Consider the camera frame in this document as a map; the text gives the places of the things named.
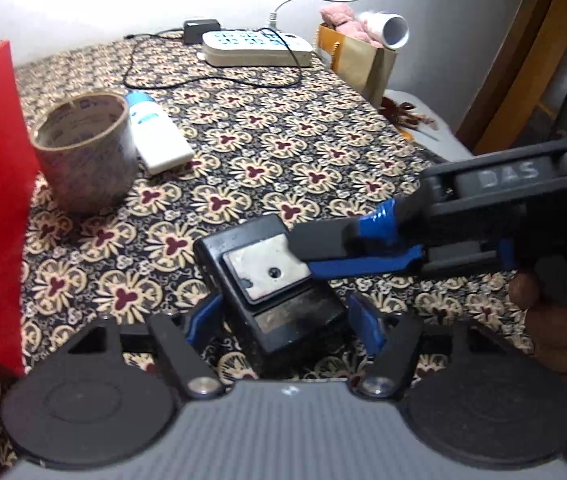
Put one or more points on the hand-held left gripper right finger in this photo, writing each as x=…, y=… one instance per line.
x=366, y=322

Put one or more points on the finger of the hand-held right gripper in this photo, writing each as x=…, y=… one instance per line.
x=328, y=240
x=363, y=266

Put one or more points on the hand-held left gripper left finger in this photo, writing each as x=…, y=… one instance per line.
x=203, y=317

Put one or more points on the black box with metal plate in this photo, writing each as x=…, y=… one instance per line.
x=273, y=320

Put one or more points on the brown tape roll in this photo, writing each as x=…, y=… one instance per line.
x=93, y=175

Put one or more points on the white bottle with blue cap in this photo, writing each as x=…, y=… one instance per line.
x=158, y=140

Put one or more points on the person's right hand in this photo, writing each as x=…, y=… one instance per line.
x=563, y=340

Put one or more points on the floral patterned tablecloth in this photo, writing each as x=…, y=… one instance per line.
x=288, y=160

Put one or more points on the gold paper gift bag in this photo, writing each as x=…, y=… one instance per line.
x=363, y=67

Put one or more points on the white power strip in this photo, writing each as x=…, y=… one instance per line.
x=258, y=52

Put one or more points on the white plastic tube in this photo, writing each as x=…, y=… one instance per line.
x=388, y=30

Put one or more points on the pink plush toy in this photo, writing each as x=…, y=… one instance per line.
x=343, y=22

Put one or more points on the black power adapter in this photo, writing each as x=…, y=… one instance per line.
x=201, y=30

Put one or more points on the wooden door frame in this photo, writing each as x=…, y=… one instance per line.
x=523, y=60

